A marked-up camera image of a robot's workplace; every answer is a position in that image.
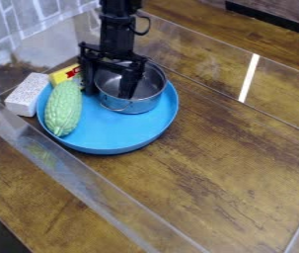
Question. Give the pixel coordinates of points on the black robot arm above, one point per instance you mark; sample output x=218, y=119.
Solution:
x=117, y=27

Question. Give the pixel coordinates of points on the small steel pot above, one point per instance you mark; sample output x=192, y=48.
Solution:
x=147, y=93

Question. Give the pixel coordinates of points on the round blue tray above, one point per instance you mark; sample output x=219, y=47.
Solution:
x=108, y=133

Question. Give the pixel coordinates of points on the clear acrylic enclosure wall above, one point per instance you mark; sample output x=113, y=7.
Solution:
x=214, y=187

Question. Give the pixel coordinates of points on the green bitter gourd toy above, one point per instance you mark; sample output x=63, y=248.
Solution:
x=63, y=108

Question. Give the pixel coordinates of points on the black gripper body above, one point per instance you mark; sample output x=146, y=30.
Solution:
x=92, y=57

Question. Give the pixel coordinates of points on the white speckled foam block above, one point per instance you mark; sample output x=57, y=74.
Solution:
x=23, y=99

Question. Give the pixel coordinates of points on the yellow box with red label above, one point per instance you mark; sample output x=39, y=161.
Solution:
x=69, y=73

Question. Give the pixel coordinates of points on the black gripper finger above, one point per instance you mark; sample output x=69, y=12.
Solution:
x=87, y=76
x=131, y=76

